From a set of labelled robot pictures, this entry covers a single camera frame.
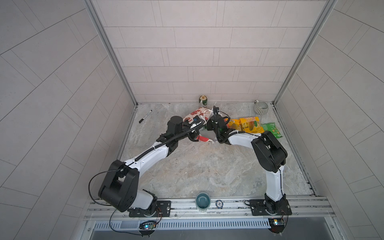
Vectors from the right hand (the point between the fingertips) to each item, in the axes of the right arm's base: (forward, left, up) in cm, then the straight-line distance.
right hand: (208, 119), depth 98 cm
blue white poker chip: (-48, -1, -8) cm, 48 cm away
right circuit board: (-58, -26, -10) cm, 64 cm away
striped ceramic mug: (+12, -41, -6) cm, 43 cm away
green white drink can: (+14, +2, +3) cm, 15 cm away
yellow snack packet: (-3, -16, -3) cm, 17 cm away
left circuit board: (-55, +32, -5) cm, 64 cm away
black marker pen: (+7, +47, -5) cm, 48 cm away
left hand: (-14, +3, +13) cm, 19 cm away
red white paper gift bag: (-4, +3, +9) cm, 10 cm away
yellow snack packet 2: (-5, -28, -2) cm, 28 cm away
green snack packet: (-6, -42, -5) cm, 42 cm away
